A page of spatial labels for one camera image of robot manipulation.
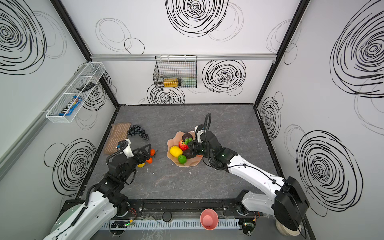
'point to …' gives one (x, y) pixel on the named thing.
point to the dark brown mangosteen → (186, 136)
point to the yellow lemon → (175, 151)
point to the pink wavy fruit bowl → (175, 142)
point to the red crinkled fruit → (182, 146)
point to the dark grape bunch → (136, 129)
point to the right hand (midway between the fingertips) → (186, 143)
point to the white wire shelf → (91, 72)
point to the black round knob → (167, 216)
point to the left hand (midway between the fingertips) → (146, 146)
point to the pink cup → (209, 219)
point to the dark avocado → (188, 153)
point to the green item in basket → (189, 82)
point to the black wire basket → (176, 71)
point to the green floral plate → (66, 213)
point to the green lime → (182, 159)
